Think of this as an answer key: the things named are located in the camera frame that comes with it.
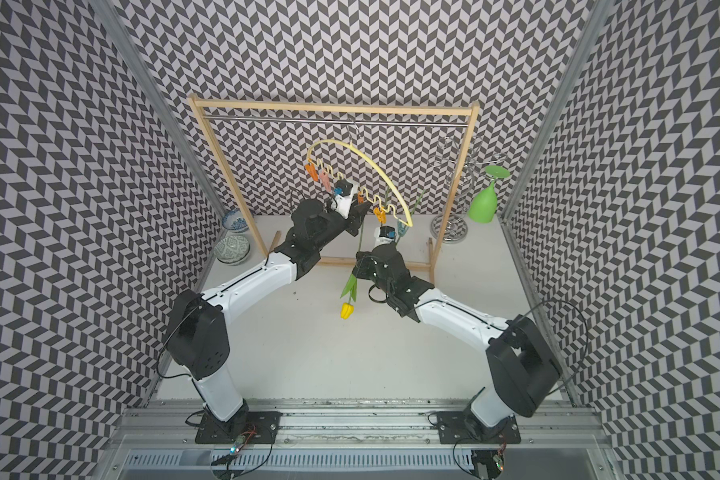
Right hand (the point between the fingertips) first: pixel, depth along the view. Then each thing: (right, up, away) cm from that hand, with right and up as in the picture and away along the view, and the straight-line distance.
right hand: (357, 258), depth 82 cm
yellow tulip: (-2, -14, -3) cm, 14 cm away
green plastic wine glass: (+38, +16, +7) cm, 41 cm away
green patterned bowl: (-46, +2, +23) cm, 52 cm away
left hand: (+3, +16, -3) cm, 16 cm away
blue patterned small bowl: (-50, +13, +34) cm, 62 cm away
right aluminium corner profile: (+59, +32, +12) cm, 68 cm away
